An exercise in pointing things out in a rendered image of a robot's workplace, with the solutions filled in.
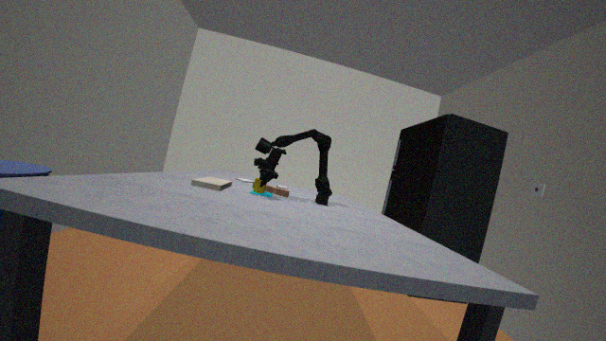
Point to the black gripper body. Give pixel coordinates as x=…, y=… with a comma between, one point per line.
x=270, y=170

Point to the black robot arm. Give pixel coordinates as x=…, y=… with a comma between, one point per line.
x=323, y=141

